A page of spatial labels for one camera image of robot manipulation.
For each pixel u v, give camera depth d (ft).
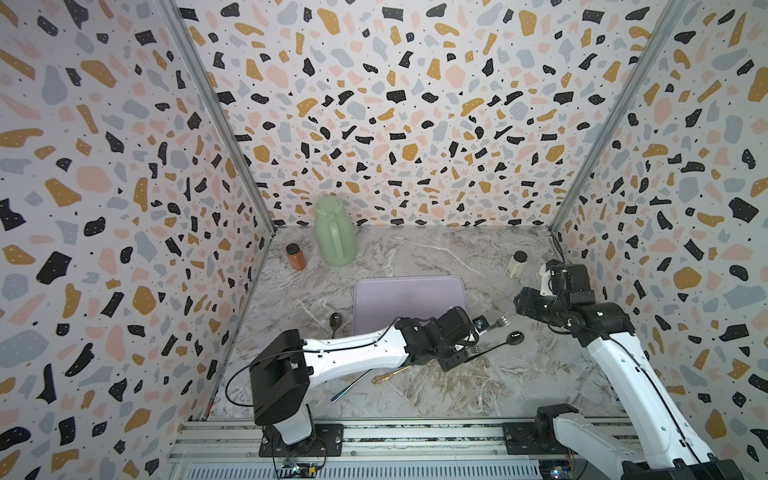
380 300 3.32
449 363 2.25
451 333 1.90
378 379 2.75
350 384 2.72
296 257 3.39
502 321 2.62
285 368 1.53
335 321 3.10
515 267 3.36
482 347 2.94
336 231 3.03
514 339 2.96
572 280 1.83
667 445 1.27
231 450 2.40
